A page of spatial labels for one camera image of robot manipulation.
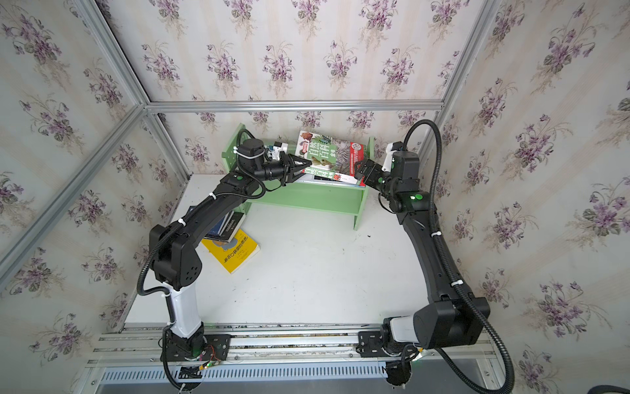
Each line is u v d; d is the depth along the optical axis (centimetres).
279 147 78
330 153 81
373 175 65
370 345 73
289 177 73
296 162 75
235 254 93
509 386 33
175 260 48
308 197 96
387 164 66
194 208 54
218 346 73
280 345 75
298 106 97
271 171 70
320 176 77
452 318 39
